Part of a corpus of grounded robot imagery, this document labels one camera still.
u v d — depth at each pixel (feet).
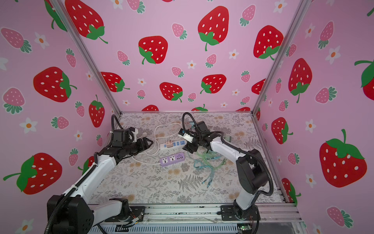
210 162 3.05
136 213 2.45
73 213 1.29
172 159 2.98
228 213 2.43
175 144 3.22
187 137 2.55
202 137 2.28
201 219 2.40
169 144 3.06
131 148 2.30
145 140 2.47
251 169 1.55
